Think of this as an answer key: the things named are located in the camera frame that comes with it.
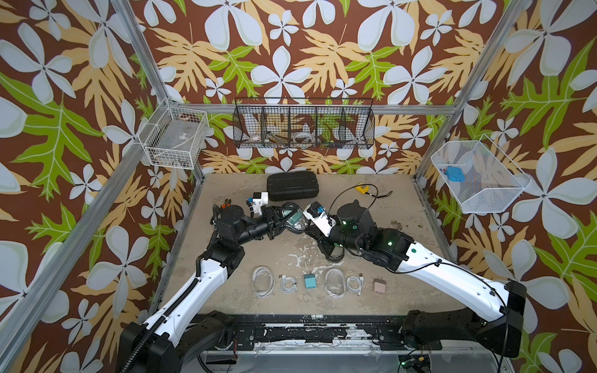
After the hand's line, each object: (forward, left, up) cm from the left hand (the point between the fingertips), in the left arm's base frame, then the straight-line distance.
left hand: (297, 210), depth 66 cm
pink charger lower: (-11, -30, -32) cm, 45 cm away
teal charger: (-2, +1, -1) cm, 2 cm away
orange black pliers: (+27, +33, -32) cm, 54 cm away
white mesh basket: (+18, -66, -6) cm, 68 cm away
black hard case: (+36, +3, -29) cm, 46 cm away
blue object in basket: (+22, -59, -7) cm, 63 cm away
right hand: (-3, -2, -6) cm, 7 cm away
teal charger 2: (-10, -5, -31) cm, 33 cm away
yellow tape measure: (+37, -32, -33) cm, 59 cm away
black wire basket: (+47, -1, -2) cm, 47 cm away
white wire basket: (+33, +47, +1) cm, 57 cm away
